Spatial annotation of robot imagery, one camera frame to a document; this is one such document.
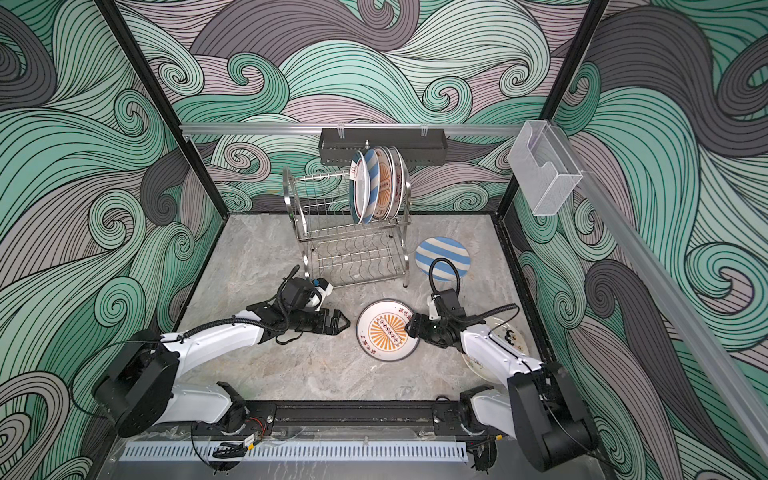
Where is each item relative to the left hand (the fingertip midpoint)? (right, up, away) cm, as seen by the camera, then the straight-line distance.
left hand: (340, 321), depth 84 cm
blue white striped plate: (+34, +20, +27) cm, 47 cm away
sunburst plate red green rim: (+12, -4, +4) cm, 13 cm away
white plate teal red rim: (+5, +39, 0) cm, 39 cm away
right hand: (+22, -4, +3) cm, 23 cm away
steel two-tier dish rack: (-4, +19, +20) cm, 28 cm away
